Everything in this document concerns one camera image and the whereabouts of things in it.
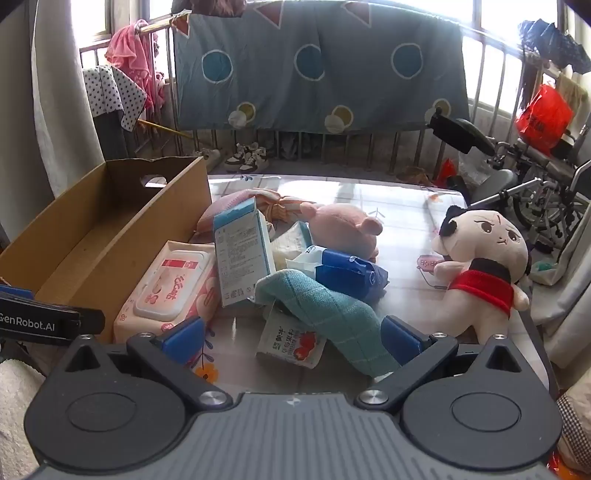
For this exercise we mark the grey hanging garment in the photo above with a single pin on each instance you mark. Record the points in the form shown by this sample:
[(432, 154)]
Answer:
[(111, 136)]

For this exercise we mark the red plastic bag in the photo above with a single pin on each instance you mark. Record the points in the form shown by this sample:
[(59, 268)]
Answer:
[(545, 120)]

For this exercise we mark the small red bag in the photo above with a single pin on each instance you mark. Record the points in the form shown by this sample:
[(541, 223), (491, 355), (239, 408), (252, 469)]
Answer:
[(447, 173)]

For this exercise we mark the dark blue hanging garment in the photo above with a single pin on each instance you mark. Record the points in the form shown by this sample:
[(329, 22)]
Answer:
[(554, 44)]

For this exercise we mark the grey-blue dotted blanket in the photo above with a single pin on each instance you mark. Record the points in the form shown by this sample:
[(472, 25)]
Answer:
[(323, 92)]

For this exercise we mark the pink striped cloth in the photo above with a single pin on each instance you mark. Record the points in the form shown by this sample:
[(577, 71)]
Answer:
[(231, 203)]

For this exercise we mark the teal towel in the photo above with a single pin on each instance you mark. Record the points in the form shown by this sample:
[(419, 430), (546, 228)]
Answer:
[(323, 309)]

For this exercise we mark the metal railing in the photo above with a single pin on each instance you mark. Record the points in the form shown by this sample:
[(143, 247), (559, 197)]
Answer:
[(490, 69)]

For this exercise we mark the brown cardboard box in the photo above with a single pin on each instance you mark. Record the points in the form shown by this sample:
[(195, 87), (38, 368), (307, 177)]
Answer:
[(92, 230)]

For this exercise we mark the white red snack packet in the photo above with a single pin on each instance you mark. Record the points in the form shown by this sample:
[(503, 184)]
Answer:
[(286, 341)]

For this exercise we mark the light blue paper carton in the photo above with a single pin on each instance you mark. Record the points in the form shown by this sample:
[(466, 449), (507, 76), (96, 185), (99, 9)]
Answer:
[(240, 249)]

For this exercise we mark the dark blue tissue packet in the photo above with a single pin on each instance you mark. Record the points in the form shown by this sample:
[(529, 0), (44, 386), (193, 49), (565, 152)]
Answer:
[(351, 274)]

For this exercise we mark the black-haired plush doll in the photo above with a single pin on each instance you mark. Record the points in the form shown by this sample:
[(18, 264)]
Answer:
[(480, 286)]

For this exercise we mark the white shoe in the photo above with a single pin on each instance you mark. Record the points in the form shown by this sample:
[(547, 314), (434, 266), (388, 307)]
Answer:
[(207, 157)]

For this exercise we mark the beige hanging cloth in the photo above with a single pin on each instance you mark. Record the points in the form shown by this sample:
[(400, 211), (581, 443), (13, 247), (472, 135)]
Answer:
[(572, 97)]

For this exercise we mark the checkered fabric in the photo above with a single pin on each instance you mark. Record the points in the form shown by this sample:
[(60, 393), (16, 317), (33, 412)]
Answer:
[(577, 424)]

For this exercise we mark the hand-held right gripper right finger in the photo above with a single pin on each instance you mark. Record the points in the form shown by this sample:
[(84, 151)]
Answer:
[(401, 339)]

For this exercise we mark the white polka dot cloth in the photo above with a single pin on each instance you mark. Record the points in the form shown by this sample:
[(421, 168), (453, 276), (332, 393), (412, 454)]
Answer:
[(104, 92)]

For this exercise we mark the pink hanging garment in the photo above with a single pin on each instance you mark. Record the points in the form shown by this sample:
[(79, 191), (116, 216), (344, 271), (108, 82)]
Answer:
[(134, 55)]

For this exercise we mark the white fluffy cloth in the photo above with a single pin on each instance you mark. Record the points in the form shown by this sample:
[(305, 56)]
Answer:
[(18, 397)]

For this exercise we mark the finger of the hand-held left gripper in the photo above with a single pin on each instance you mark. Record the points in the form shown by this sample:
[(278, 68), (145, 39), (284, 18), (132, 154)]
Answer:
[(16, 292)]

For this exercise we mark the yellow stick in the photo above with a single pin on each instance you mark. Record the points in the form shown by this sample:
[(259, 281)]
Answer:
[(166, 129)]

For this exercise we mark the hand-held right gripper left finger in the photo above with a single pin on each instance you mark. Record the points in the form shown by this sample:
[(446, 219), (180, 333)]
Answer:
[(182, 339)]

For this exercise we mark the pink wet wipes pack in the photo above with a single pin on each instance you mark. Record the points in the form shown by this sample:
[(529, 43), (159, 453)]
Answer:
[(171, 286)]

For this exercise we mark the light grey fabric cover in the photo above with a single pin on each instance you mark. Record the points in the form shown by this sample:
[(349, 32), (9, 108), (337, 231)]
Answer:
[(568, 314)]

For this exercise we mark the white curtain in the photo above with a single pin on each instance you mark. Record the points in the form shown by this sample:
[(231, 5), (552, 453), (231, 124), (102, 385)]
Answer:
[(60, 92)]

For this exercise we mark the wheelchair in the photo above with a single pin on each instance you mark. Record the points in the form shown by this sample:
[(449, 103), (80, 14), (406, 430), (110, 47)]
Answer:
[(461, 131)]

